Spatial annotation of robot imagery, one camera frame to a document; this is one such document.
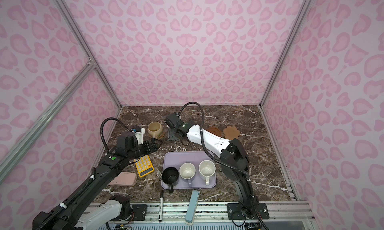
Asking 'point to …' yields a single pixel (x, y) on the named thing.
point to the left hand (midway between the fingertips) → (158, 141)
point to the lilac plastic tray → (176, 159)
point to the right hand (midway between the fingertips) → (176, 132)
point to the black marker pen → (161, 205)
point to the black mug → (170, 176)
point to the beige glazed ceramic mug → (155, 129)
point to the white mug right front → (206, 169)
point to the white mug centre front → (187, 171)
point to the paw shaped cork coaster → (231, 133)
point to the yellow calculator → (144, 166)
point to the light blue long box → (192, 207)
